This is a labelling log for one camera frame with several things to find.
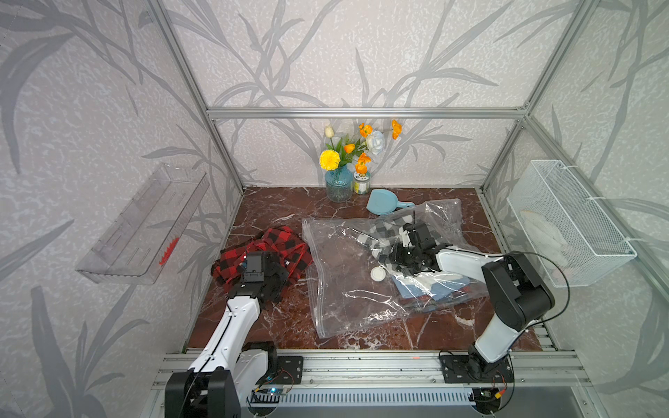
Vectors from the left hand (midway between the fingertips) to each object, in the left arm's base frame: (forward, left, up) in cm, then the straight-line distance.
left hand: (288, 270), depth 86 cm
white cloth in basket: (+2, -80, +15) cm, 81 cm away
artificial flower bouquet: (+36, -16, +21) cm, 45 cm away
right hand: (+9, -35, -5) cm, 36 cm away
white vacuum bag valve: (+2, -30, -5) cm, 31 cm away
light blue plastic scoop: (+38, -35, -8) cm, 53 cm away
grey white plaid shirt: (+15, -32, -2) cm, 35 cm away
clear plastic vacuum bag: (+2, -26, -5) cm, 27 cm away
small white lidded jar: (+43, -26, -2) cm, 51 cm away
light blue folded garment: (-6, -51, -2) cm, 51 cm away
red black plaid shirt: (+10, +2, -2) cm, 10 cm away
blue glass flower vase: (+41, -16, 0) cm, 43 cm away
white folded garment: (-3, -46, 0) cm, 46 cm away
